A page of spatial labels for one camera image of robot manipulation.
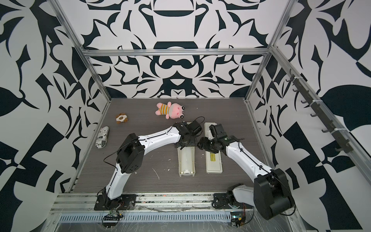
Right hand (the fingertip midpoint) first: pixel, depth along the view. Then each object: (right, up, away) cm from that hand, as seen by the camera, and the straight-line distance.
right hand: (200, 143), depth 85 cm
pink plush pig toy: (-17, +19, +18) cm, 32 cm away
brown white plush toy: (-55, +14, +19) cm, 60 cm away
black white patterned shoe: (-62, +2, +9) cm, 63 cm away
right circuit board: (+17, -33, -14) cm, 40 cm away
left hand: (-6, +1, +5) cm, 8 cm away
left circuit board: (-43, -32, -18) cm, 57 cm away
